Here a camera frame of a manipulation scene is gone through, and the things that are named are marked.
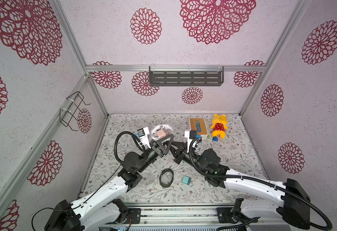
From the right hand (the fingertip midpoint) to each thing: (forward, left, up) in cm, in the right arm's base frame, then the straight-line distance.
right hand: (166, 142), depth 61 cm
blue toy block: (+28, -33, -36) cm, 56 cm away
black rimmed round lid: (-2, +1, -35) cm, 35 cm away
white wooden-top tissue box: (+38, -22, -32) cm, 55 cm away
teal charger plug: (-4, -11, -33) cm, 35 cm away
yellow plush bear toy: (+38, -36, -29) cm, 60 cm away
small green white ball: (+29, -29, -35) cm, 54 cm away
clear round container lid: (-3, +13, -35) cm, 38 cm away
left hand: (+3, -2, 0) cm, 4 cm away
